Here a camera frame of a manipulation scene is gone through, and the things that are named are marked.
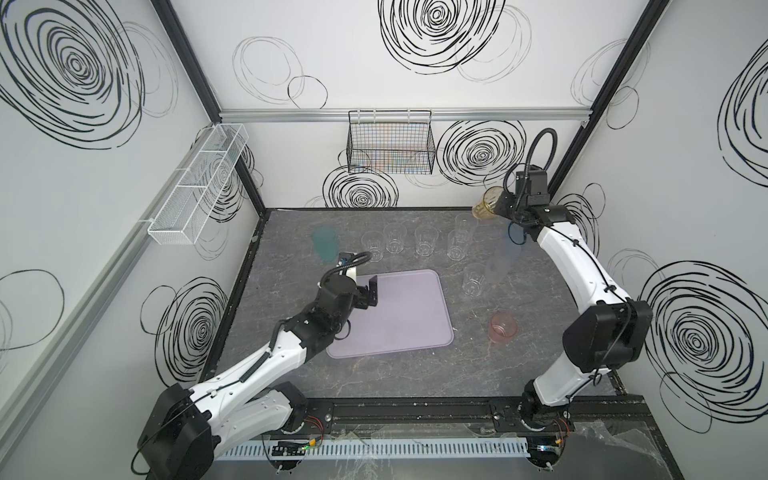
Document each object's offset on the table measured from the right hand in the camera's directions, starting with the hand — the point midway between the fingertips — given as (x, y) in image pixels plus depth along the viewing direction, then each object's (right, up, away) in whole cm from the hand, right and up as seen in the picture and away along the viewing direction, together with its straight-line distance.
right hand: (502, 199), depth 84 cm
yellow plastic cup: (-6, -3, -3) cm, 7 cm away
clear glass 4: (-7, -11, +24) cm, 27 cm away
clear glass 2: (-31, -9, +22) cm, 39 cm away
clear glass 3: (-19, -11, +21) cm, 30 cm away
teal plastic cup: (-56, -12, +26) cm, 63 cm away
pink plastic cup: (+2, -38, +4) cm, 38 cm away
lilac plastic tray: (-26, -34, +5) cm, 43 cm away
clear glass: (-38, -12, +22) cm, 45 cm away
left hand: (-39, -21, -5) cm, 45 cm away
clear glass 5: (-4, -27, +14) cm, 31 cm away
